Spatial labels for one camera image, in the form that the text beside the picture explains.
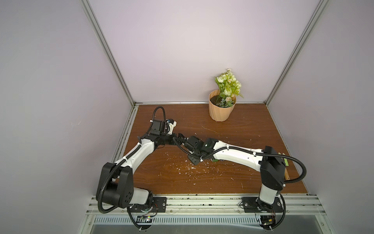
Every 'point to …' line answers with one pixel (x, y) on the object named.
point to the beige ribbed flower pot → (216, 113)
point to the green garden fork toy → (287, 176)
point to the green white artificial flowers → (229, 87)
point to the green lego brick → (215, 160)
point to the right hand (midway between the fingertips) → (193, 153)
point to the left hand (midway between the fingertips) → (181, 137)
